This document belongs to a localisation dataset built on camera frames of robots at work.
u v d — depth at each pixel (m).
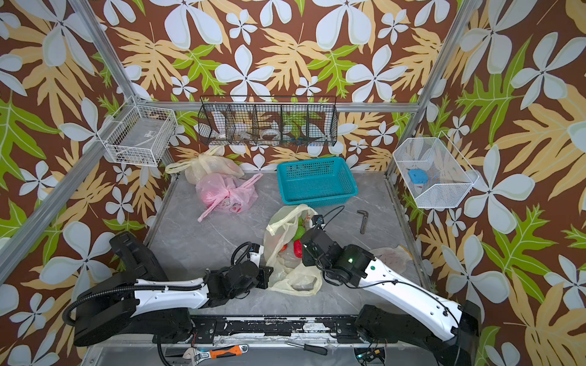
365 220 1.01
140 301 0.45
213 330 0.74
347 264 0.49
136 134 0.86
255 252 0.74
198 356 0.69
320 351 0.70
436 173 0.84
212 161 1.05
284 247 0.88
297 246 0.88
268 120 0.98
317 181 1.17
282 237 0.82
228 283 0.64
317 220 0.65
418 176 0.84
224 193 0.99
